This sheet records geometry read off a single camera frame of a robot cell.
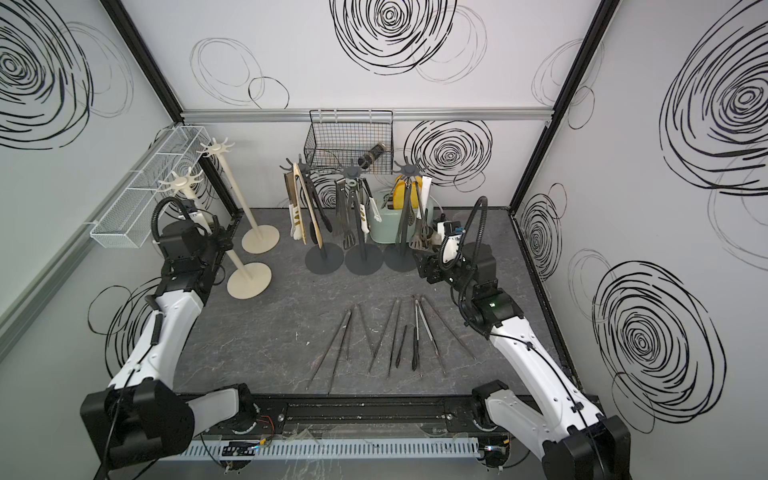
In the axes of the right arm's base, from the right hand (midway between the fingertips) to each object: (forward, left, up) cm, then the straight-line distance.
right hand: (425, 250), depth 74 cm
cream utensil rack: (+22, +58, -25) cm, 67 cm away
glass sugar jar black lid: (+22, -7, -24) cm, 33 cm away
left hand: (+6, +56, +3) cm, 56 cm away
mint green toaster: (+20, +12, -17) cm, 29 cm away
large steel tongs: (+10, +21, +3) cm, 23 cm away
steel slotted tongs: (+10, +16, +3) cm, 20 cm away
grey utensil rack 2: (+17, +6, -27) cm, 33 cm away
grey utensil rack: (+16, +19, -27) cm, 37 cm away
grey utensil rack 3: (+15, +33, -26) cm, 45 cm away
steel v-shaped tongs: (-3, +20, -28) cm, 34 cm away
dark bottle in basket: (+29, +17, +5) cm, 34 cm away
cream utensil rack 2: (+3, +54, -21) cm, 58 cm away
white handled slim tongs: (-13, +1, -26) cm, 29 cm away
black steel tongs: (+16, +29, -7) cm, 34 cm away
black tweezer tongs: (-12, +8, -27) cm, 31 cm away
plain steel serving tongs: (+20, +6, -17) cm, 26 cm away
